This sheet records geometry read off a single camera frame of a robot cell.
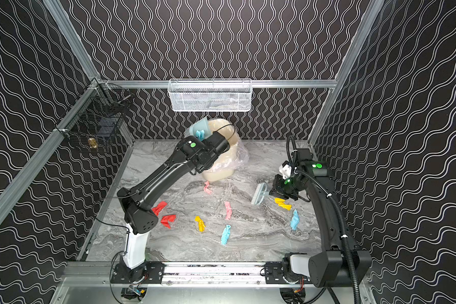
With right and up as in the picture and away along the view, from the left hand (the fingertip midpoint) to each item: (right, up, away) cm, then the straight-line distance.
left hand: (186, 144), depth 73 cm
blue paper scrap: (+47, -34, +14) cm, 60 cm away
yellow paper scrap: (+42, -27, +21) cm, 55 cm away
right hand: (+34, -19, +1) cm, 39 cm away
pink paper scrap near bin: (+5, -21, +24) cm, 32 cm away
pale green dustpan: (+6, +9, +8) cm, 13 cm away
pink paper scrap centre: (+17, -31, +17) cm, 39 cm away
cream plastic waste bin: (+15, -10, +12) cm, 22 cm away
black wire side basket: (-50, +18, +24) cm, 58 cm away
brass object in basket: (-42, +1, +9) cm, 43 cm away
